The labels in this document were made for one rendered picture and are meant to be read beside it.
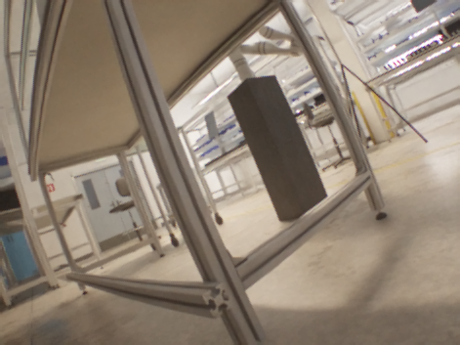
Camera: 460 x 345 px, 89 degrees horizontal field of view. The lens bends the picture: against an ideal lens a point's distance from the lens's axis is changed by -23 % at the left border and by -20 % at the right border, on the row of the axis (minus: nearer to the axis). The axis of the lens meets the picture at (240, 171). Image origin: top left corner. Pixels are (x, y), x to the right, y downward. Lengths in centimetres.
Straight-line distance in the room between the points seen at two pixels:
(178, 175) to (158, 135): 7
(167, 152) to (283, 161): 120
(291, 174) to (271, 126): 29
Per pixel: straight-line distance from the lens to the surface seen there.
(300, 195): 166
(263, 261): 57
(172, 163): 48
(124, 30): 58
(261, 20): 134
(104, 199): 795
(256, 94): 170
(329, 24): 548
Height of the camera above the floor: 32
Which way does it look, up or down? 2 degrees up
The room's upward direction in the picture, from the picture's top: 23 degrees counter-clockwise
